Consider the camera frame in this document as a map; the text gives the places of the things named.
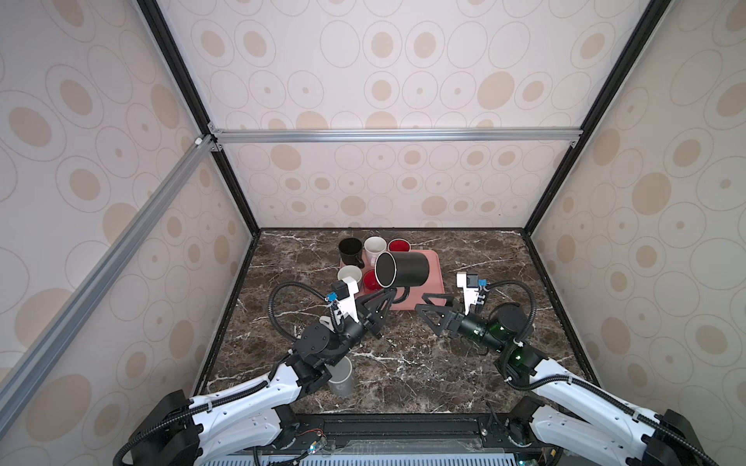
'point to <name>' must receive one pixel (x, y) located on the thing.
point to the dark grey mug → (342, 382)
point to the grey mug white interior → (350, 271)
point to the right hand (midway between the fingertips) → (430, 302)
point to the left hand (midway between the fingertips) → (401, 296)
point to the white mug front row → (399, 245)
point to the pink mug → (373, 247)
